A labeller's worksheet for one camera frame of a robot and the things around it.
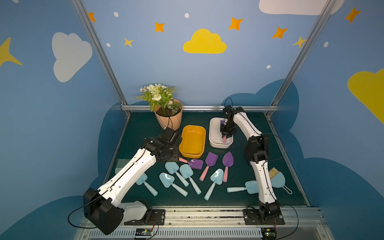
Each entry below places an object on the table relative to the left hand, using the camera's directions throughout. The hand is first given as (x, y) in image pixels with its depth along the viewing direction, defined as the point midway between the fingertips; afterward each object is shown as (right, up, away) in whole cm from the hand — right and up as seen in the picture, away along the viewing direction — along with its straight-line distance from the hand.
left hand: (173, 154), depth 78 cm
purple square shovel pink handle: (+22, -7, +18) cm, 29 cm away
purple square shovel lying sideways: (+11, -9, +15) cm, 21 cm away
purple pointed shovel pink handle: (+33, -8, +18) cm, 38 cm away
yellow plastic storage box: (+10, +3, +28) cm, 30 cm away
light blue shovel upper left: (-2, -11, +14) cm, 18 cm away
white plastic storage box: (+27, +5, +26) cm, 38 cm away
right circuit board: (+48, -39, -5) cm, 62 cm away
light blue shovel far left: (-20, -17, +8) cm, 27 cm away
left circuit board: (-14, -37, -6) cm, 40 cm away
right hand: (+33, +9, +25) cm, 42 cm away
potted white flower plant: (-7, +26, +24) cm, 36 cm away
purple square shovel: (+33, +18, +34) cm, 51 cm away
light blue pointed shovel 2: (+25, -16, +10) cm, 31 cm away
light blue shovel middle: (+7, -13, +13) cm, 19 cm away
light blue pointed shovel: (-5, -17, +8) cm, 20 cm away
